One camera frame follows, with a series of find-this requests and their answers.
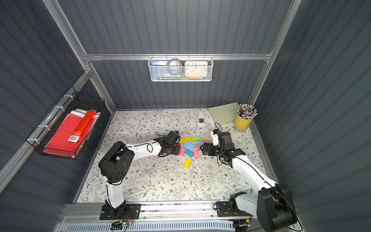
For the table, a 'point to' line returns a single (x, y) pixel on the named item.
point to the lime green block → (194, 139)
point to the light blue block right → (200, 142)
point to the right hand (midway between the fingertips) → (207, 147)
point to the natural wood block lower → (197, 146)
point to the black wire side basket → (43, 134)
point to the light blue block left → (188, 145)
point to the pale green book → (225, 114)
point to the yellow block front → (187, 162)
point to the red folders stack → (72, 133)
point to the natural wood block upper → (206, 140)
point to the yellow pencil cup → (241, 123)
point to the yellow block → (185, 139)
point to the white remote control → (201, 119)
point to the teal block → (189, 152)
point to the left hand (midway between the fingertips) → (178, 149)
